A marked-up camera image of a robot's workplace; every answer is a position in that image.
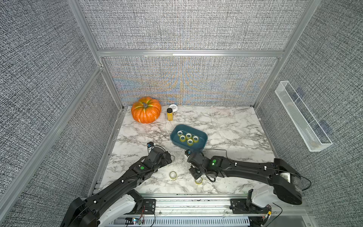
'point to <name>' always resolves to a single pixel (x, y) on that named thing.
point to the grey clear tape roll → (173, 157)
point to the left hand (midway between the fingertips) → (167, 156)
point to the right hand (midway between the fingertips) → (191, 165)
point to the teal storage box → (191, 138)
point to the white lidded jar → (174, 107)
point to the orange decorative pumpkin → (146, 110)
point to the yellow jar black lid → (170, 115)
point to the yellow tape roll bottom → (199, 181)
